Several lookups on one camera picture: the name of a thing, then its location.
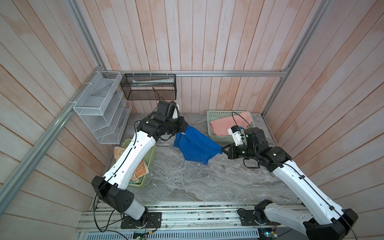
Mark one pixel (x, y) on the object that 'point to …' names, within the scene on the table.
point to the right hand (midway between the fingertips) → (221, 149)
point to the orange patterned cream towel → (141, 170)
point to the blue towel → (196, 146)
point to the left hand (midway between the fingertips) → (187, 128)
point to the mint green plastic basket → (213, 115)
